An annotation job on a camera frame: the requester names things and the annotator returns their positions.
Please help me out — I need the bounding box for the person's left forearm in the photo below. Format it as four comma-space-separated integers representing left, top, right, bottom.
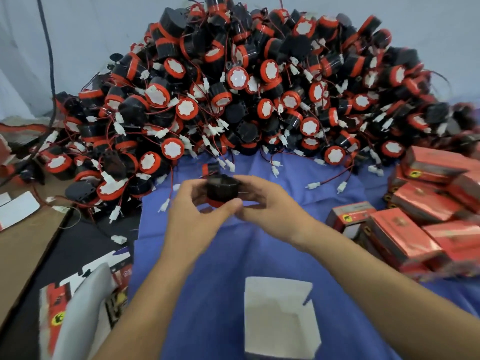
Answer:
93, 247, 200, 360

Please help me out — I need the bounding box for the person's right forearm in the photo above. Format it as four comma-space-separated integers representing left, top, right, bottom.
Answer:
296, 219, 480, 360

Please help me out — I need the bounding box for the person's left hand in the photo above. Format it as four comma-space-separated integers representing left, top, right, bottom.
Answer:
159, 178, 246, 272

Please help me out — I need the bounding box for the black hanging cable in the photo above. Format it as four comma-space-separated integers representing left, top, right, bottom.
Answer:
34, 0, 58, 110

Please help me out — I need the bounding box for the buzzer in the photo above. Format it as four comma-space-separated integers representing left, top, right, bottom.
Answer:
205, 173, 243, 209

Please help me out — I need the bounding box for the person's right hand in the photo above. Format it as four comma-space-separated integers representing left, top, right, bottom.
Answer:
232, 174, 318, 250

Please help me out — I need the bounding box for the pile of black red buzzers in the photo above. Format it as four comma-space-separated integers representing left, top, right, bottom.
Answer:
0, 0, 480, 222

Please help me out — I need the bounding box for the brown cardboard piece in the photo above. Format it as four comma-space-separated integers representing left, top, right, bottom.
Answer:
0, 187, 69, 327

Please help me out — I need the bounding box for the blue table cloth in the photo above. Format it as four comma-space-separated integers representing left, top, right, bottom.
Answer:
127, 149, 480, 360

